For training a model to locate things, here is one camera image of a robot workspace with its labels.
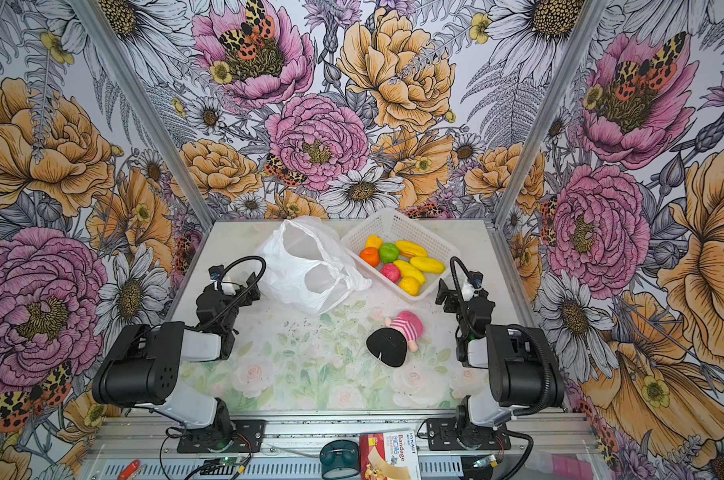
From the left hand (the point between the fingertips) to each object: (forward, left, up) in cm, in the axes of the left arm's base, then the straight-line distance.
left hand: (241, 282), depth 93 cm
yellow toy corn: (+7, -52, -5) cm, 53 cm away
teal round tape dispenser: (-45, -32, -1) cm, 56 cm away
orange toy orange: (+13, -40, -4) cm, 42 cm away
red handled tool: (-46, +17, -9) cm, 50 cm away
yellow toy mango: (+9, -59, -4) cm, 60 cm away
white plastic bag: (-2, -21, +9) cm, 23 cm away
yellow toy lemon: (0, -52, -3) cm, 52 cm away
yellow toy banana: (+16, -54, -5) cm, 57 cm away
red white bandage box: (-45, -43, -5) cm, 62 cm away
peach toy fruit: (+19, -41, -3) cm, 45 cm away
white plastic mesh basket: (+28, -49, -4) cm, 56 cm away
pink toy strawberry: (+5, -46, -2) cm, 47 cm away
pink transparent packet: (-47, -83, -6) cm, 95 cm away
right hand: (-3, -65, 0) cm, 66 cm away
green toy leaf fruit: (+13, -46, -3) cm, 48 cm away
